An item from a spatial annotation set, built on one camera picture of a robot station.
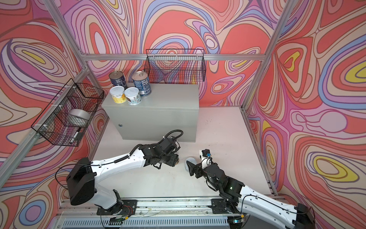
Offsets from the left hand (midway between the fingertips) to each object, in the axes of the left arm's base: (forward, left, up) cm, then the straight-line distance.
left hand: (176, 156), depth 81 cm
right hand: (-4, -11, +2) cm, 11 cm away
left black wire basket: (+12, +58, +19) cm, 62 cm away
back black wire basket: (+56, +1, +25) cm, 61 cm away
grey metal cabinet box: (+38, +5, +3) cm, 38 cm away
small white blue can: (0, -9, -5) cm, 11 cm away
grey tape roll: (+11, +49, +23) cm, 55 cm away
